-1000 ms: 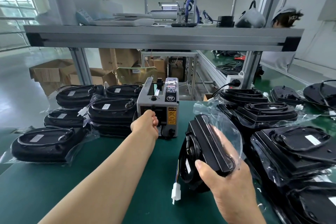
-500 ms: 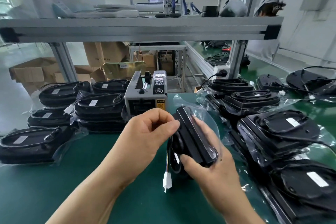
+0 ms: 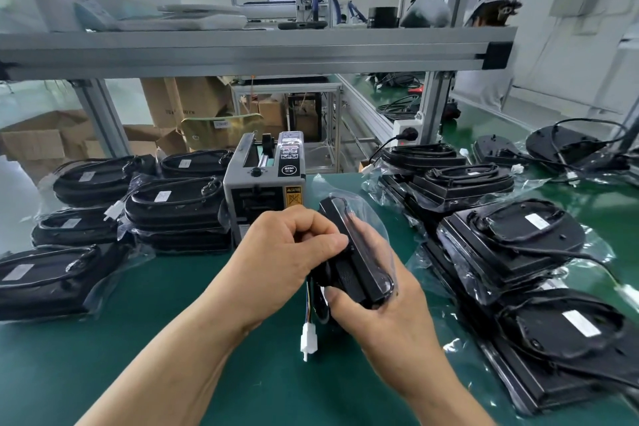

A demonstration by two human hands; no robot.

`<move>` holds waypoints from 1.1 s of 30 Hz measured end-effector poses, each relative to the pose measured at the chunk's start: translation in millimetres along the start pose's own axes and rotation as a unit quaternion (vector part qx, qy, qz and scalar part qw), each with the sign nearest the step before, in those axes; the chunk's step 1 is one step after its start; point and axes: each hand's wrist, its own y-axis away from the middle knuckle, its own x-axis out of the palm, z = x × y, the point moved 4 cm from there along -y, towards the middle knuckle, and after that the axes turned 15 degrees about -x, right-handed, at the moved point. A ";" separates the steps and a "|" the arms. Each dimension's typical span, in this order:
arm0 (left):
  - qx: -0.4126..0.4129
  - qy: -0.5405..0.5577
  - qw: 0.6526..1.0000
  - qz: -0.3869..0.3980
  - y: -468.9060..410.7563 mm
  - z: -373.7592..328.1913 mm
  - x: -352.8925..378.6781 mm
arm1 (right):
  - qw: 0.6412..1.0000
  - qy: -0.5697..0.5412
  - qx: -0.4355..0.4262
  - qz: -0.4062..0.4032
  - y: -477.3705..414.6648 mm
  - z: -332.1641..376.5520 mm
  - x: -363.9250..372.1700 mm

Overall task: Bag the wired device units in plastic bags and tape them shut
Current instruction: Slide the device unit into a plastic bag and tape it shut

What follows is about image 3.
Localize person's left hand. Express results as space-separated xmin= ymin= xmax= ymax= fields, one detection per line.
xmin=204 ymin=206 xmax=351 ymax=339

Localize person's right hand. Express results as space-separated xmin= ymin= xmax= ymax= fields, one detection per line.
xmin=324 ymin=216 xmax=457 ymax=404

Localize group of bagged black lamps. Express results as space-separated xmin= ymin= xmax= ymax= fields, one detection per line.
xmin=361 ymin=141 xmax=639 ymax=414

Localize unbagged black lamps with cables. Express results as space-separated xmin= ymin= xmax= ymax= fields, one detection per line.
xmin=469 ymin=121 xmax=639 ymax=182

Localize person's left forearm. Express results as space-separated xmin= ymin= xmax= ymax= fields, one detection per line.
xmin=78 ymin=306 xmax=253 ymax=426

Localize person's right forearm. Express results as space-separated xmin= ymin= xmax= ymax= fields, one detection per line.
xmin=404 ymin=375 xmax=495 ymax=426

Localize grey tape dispenser machine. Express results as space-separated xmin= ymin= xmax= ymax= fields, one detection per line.
xmin=222 ymin=131 xmax=306 ymax=247

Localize white power socket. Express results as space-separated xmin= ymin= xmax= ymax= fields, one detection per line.
xmin=394 ymin=121 xmax=421 ymax=142

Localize grey metal shelf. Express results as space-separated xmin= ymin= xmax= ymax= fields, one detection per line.
xmin=0 ymin=26 xmax=519 ymax=83

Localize white flat scale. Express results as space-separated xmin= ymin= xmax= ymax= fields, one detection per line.
xmin=120 ymin=3 xmax=249 ymax=33

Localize black cup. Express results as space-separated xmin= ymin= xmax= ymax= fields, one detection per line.
xmin=367 ymin=6 xmax=399 ymax=29

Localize grey barcode scanner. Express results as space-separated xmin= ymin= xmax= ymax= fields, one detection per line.
xmin=399 ymin=0 xmax=451 ymax=29

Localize white handset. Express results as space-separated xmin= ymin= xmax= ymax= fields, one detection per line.
xmin=75 ymin=0 xmax=119 ymax=33

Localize bundle of black cables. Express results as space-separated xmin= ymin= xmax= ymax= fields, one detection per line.
xmin=377 ymin=96 xmax=421 ymax=122

